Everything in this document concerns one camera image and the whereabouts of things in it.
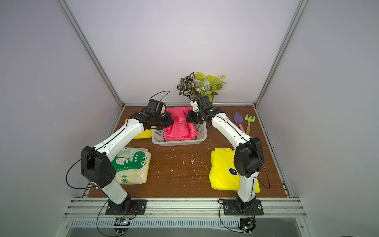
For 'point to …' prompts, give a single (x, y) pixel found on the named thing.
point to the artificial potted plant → (197, 85)
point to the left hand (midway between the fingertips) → (177, 120)
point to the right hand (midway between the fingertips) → (185, 115)
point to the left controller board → (123, 222)
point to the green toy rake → (249, 119)
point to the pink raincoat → (180, 129)
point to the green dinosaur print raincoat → (132, 165)
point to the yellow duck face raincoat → (223, 174)
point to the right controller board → (247, 224)
